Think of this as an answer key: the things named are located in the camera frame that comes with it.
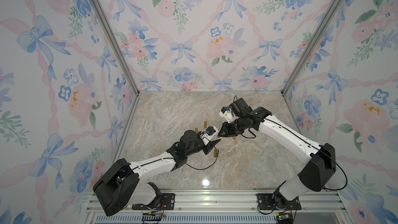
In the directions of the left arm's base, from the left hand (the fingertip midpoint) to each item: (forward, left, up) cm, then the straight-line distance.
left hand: (218, 135), depth 78 cm
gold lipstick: (+16, +6, -13) cm, 21 cm away
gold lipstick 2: (+2, -9, -5) cm, 10 cm away
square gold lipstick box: (-3, 0, -13) cm, 13 cm away
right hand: (+1, -1, +1) cm, 2 cm away
